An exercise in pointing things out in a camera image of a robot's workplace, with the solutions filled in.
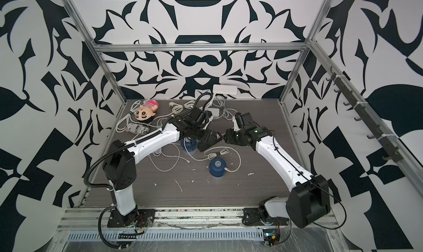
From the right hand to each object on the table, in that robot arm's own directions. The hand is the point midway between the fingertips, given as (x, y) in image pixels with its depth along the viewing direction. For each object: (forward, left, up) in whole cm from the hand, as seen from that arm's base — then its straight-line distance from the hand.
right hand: (226, 134), depth 82 cm
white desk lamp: (+27, +2, +6) cm, 28 cm away
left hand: (+4, +9, -3) cm, 10 cm away
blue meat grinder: (-14, +5, -7) cm, 17 cm away
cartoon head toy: (+23, +48, -8) cm, 54 cm away
